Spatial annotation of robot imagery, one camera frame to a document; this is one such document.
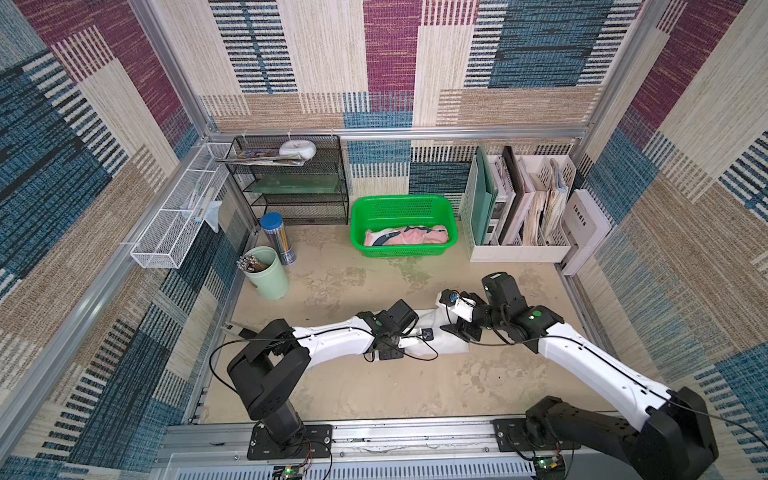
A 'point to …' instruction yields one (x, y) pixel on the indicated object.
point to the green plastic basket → (395, 211)
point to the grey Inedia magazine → (584, 226)
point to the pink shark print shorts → (406, 235)
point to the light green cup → (271, 282)
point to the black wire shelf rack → (301, 177)
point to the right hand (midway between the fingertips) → (447, 309)
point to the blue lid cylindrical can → (272, 223)
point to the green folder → (485, 198)
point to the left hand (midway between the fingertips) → (395, 335)
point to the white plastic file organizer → (515, 208)
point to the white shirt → (443, 341)
